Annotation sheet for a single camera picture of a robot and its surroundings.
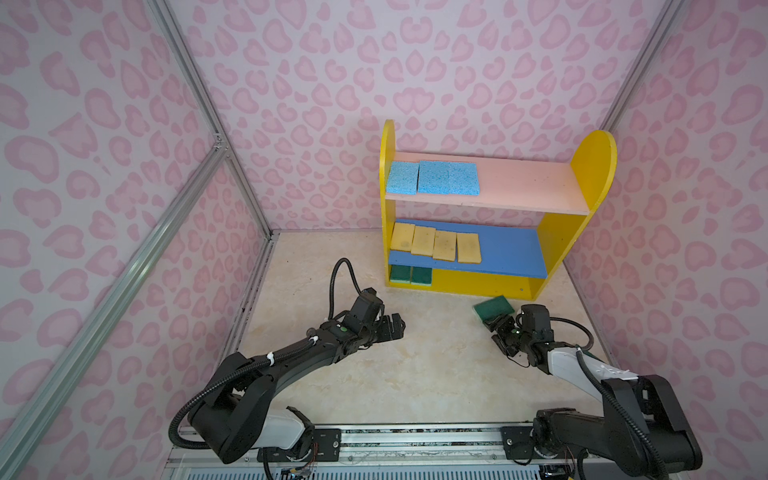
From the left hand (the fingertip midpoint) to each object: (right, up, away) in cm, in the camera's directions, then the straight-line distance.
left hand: (396, 323), depth 85 cm
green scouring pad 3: (+32, +2, +12) cm, 34 cm away
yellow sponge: (+9, +24, +10) cm, 27 cm away
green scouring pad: (+1, +13, +18) cm, 22 cm away
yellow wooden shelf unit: (+52, +36, +32) cm, 71 cm away
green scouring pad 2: (+9, +12, +18) cm, 23 cm away
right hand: (+27, -1, +4) cm, 27 cm away
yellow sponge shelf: (+2, +25, +11) cm, 27 cm away
